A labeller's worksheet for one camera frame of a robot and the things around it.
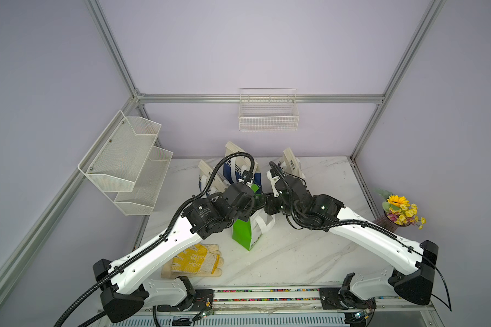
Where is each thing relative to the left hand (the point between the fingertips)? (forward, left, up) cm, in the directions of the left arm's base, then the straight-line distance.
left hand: (241, 202), depth 70 cm
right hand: (+3, -9, -2) cm, 10 cm away
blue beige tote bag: (+25, +4, -8) cm, 27 cm away
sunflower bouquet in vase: (-2, -56, -4) cm, 56 cm away
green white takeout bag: (-6, -2, -12) cm, 13 cm away
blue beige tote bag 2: (+20, -21, -2) cm, 28 cm away
